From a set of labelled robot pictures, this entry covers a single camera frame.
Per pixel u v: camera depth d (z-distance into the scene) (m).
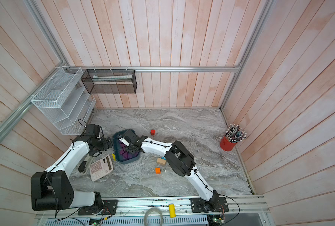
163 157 0.88
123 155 0.90
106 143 0.79
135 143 0.72
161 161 0.88
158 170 0.86
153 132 1.04
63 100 0.73
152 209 0.70
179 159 0.59
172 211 0.71
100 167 0.86
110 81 1.06
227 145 0.91
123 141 0.84
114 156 0.90
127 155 0.89
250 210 0.73
